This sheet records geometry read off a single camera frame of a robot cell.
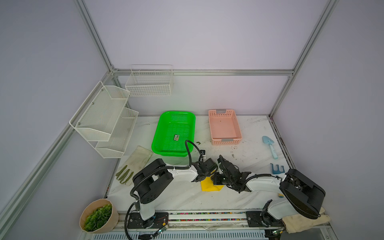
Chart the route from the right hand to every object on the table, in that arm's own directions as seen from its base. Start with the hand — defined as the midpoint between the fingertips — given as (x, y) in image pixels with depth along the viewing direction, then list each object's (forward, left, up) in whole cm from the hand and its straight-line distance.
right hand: (210, 178), depth 87 cm
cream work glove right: (-22, -41, -1) cm, 46 cm away
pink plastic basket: (+42, -13, -2) cm, 44 cm away
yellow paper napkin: (-4, +2, 0) cm, 4 cm away
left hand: (+6, +4, -1) cm, 8 cm away
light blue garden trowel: (+29, -42, 0) cm, 51 cm away
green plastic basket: (+37, +26, +1) cm, 46 cm away
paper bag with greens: (-22, +50, +12) cm, 56 cm away
